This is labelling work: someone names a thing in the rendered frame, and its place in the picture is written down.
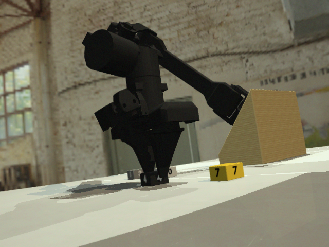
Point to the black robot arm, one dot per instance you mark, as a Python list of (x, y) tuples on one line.
[(121, 52)]

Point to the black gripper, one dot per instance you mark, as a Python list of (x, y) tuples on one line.
[(158, 144)]

